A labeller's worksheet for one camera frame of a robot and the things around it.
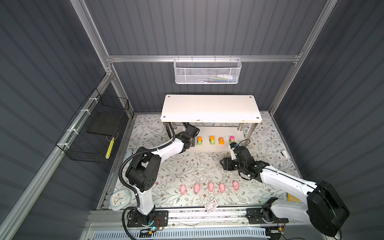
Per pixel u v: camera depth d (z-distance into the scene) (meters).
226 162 0.77
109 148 0.68
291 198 0.49
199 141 0.94
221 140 0.94
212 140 0.94
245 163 0.65
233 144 0.78
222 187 0.82
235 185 0.83
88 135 0.72
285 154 0.94
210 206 0.77
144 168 0.50
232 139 0.95
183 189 0.81
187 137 0.73
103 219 0.76
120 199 0.77
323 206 0.44
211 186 0.82
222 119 0.71
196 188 0.82
